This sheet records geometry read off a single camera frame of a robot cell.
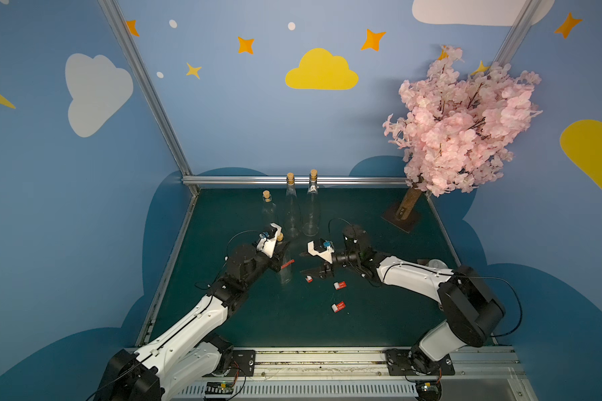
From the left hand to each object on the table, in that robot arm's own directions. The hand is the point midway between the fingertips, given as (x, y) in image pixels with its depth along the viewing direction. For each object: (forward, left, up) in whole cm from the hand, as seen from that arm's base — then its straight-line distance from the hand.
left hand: (284, 235), depth 77 cm
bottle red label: (-7, -20, -22) cm, 31 cm away
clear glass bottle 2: (+18, -1, -15) cm, 24 cm away
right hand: (-5, -7, -6) cm, 10 cm away
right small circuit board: (-37, -45, -25) cm, 63 cm away
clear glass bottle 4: (-2, 0, -22) cm, 22 cm away
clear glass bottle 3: (+13, +7, -5) cm, 16 cm away
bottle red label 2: (-15, -19, -22) cm, 32 cm away
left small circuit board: (-38, +18, -24) cm, 49 cm away
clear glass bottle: (+19, -9, -22) cm, 30 cm away
